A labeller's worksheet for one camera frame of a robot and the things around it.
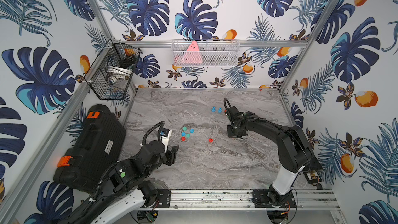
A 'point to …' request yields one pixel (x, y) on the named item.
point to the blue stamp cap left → (183, 134)
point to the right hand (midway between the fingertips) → (233, 134)
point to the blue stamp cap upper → (192, 130)
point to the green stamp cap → (185, 128)
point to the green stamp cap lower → (187, 135)
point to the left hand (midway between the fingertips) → (173, 144)
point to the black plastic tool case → (98, 147)
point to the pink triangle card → (193, 55)
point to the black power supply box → (312, 176)
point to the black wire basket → (109, 76)
